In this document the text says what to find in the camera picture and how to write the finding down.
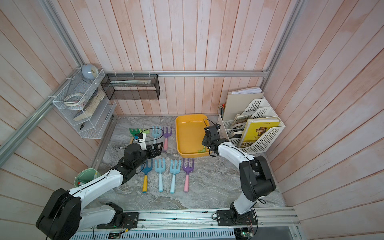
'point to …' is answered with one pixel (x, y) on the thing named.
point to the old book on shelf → (97, 97)
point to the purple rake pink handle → (166, 135)
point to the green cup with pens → (86, 176)
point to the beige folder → (238, 101)
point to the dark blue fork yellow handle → (144, 178)
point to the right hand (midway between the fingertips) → (208, 139)
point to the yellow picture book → (255, 128)
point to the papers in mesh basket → (124, 82)
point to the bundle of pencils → (221, 110)
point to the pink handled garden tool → (187, 169)
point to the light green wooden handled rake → (147, 131)
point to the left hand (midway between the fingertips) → (157, 146)
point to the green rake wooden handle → (133, 133)
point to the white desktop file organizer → (233, 130)
